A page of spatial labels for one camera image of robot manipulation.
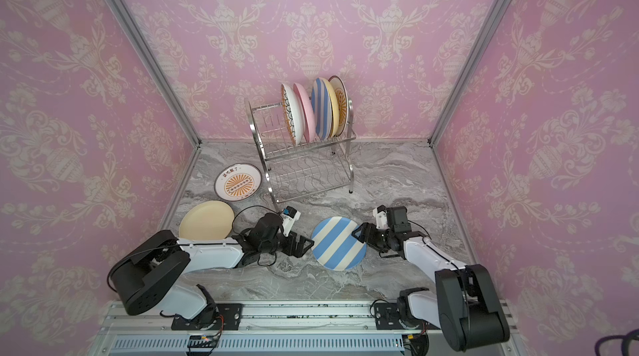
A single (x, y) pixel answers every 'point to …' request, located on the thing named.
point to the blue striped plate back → (335, 247)
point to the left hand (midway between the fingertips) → (306, 242)
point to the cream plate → (206, 220)
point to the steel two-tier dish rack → (309, 168)
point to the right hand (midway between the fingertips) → (360, 237)
